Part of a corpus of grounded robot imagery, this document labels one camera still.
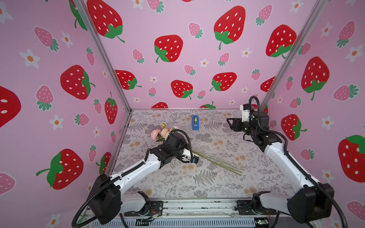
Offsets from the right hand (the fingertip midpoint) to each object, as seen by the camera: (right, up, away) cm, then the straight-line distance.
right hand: (228, 120), depth 78 cm
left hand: (-23, -13, +4) cm, 26 cm away
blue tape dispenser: (-17, -1, +30) cm, 34 cm away
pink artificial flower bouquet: (-40, -9, +7) cm, 41 cm away
